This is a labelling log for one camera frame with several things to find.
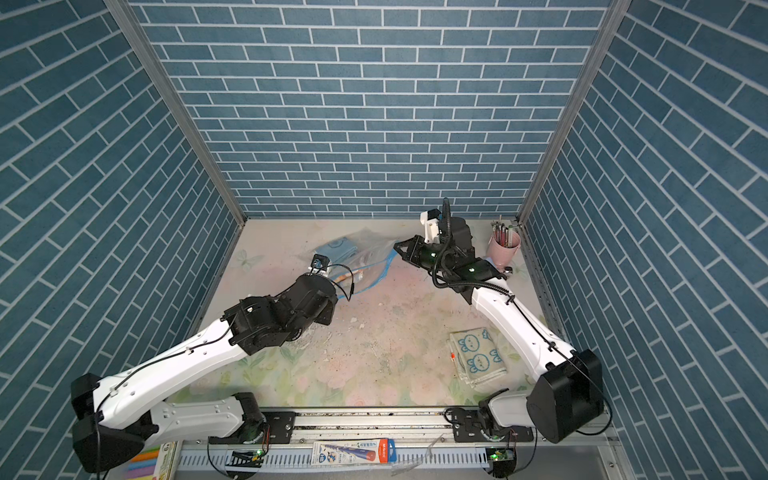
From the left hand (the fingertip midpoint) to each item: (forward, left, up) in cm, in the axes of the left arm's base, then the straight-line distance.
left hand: (337, 297), depth 72 cm
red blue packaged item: (-29, -7, -21) cm, 37 cm away
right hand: (+11, -15, +6) cm, 20 cm away
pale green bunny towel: (-7, -38, -20) cm, 43 cm away
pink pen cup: (+27, -51, -11) cm, 59 cm away
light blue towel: (+30, +6, -19) cm, 36 cm away
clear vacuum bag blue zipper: (+14, -4, -3) cm, 15 cm away
